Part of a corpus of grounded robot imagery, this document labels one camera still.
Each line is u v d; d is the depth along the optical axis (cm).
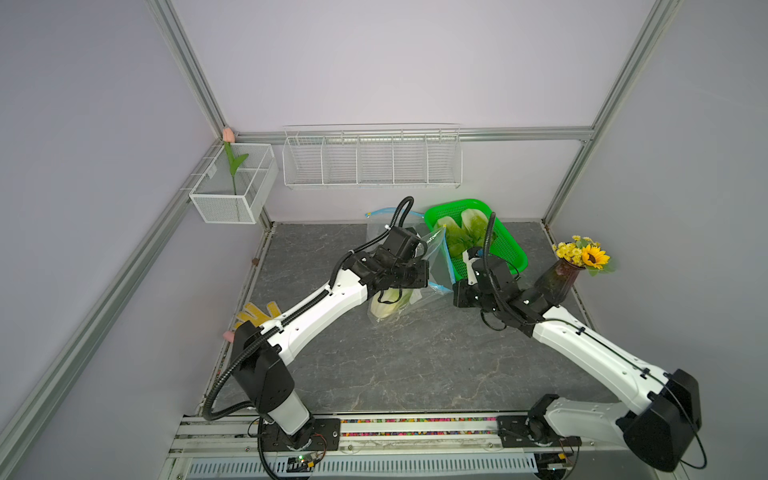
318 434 74
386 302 66
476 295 66
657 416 38
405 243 58
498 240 108
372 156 100
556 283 94
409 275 65
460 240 107
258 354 39
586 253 79
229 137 90
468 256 71
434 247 82
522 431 73
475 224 108
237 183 89
